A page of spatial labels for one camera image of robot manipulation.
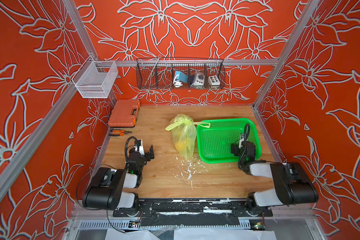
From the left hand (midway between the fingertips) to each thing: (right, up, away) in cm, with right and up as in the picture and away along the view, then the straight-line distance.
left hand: (144, 145), depth 90 cm
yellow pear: (+23, 0, -1) cm, 23 cm away
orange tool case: (-20, +20, +20) cm, 35 cm away
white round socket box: (+34, +41, +1) cm, 54 cm away
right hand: (+60, +1, +2) cm, 60 cm away
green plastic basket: (+42, +2, -5) cm, 43 cm away
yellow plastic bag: (+24, +9, -7) cm, 27 cm away
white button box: (+44, +40, +4) cm, 60 cm away
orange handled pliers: (-21, +7, +13) cm, 26 cm away
